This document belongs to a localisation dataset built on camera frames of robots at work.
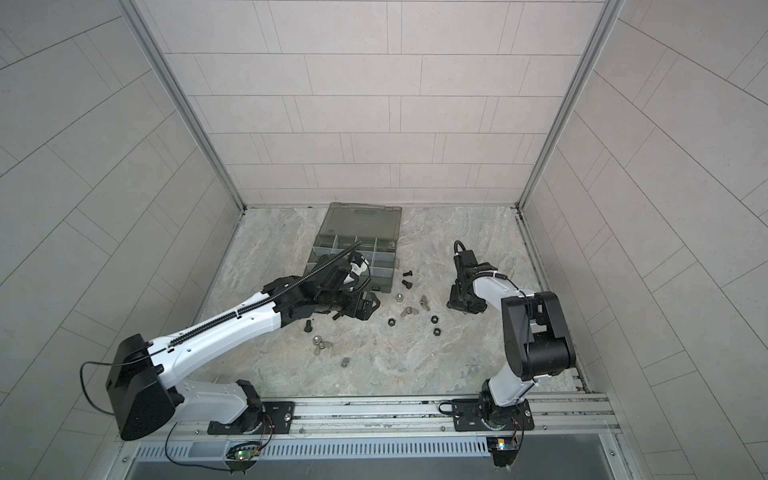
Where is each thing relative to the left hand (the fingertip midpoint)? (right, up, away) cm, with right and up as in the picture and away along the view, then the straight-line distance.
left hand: (377, 299), depth 75 cm
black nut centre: (+3, -9, +11) cm, 15 cm away
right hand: (+25, -6, +18) cm, 31 cm away
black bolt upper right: (+9, +3, +22) cm, 24 cm away
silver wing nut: (+13, -4, +15) cm, 21 cm away
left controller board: (-29, -32, -11) cm, 44 cm away
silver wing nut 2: (-16, -14, +7) cm, 22 cm away
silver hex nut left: (-18, -13, +8) cm, 24 cm away
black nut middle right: (+16, -9, +12) cm, 22 cm away
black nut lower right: (+17, -11, +9) cm, 22 cm away
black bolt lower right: (+8, 0, +19) cm, 21 cm away
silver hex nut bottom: (-9, -18, +4) cm, 20 cm away
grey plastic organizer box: (-5, +18, +36) cm, 40 cm away
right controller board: (+30, -33, -7) cm, 45 cm away
